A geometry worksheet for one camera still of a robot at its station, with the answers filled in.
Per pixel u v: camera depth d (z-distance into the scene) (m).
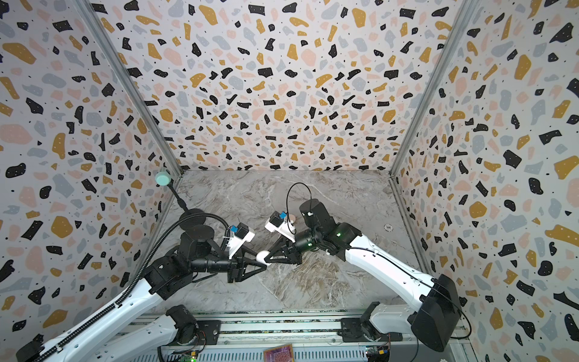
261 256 0.63
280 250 0.60
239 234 0.58
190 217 1.00
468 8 0.71
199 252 0.54
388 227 1.01
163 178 0.72
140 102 0.91
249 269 0.62
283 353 0.69
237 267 0.57
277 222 0.58
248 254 0.65
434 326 0.39
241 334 0.75
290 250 0.58
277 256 0.64
